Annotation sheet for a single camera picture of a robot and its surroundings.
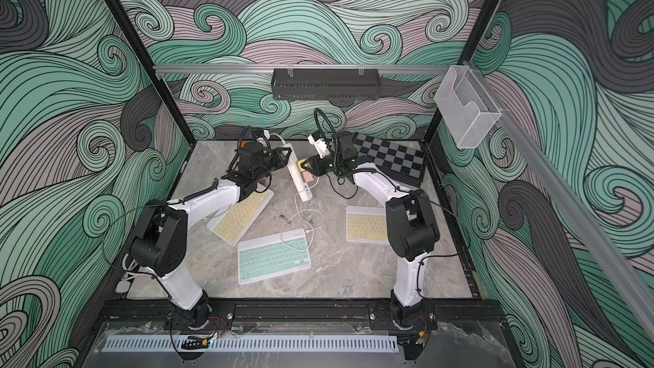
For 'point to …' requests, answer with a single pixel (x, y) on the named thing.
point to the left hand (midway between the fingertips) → (288, 146)
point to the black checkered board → (404, 161)
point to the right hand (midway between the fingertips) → (309, 162)
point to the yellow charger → (306, 164)
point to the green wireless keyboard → (273, 255)
